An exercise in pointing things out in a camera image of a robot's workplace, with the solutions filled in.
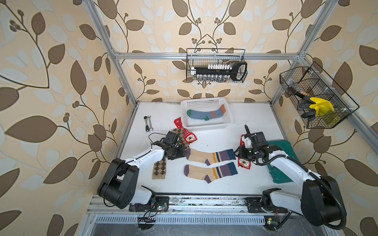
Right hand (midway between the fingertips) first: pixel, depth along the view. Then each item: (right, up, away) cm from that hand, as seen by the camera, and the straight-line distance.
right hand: (236, 154), depth 87 cm
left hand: (-32, +1, +1) cm, 32 cm away
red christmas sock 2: (+5, -6, +1) cm, 8 cm away
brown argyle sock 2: (-46, -9, 0) cm, 47 cm away
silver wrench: (-58, +17, +22) cm, 64 cm away
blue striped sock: (-15, +23, +22) cm, 35 cm away
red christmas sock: (-29, +9, +13) cm, 33 cm away
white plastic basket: (-17, +32, +25) cm, 44 cm away
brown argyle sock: (-35, +12, +12) cm, 39 cm away
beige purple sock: (-15, -3, +4) cm, 16 cm away
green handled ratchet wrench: (-59, +15, +19) cm, 64 cm away
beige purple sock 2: (-16, -11, -2) cm, 19 cm away
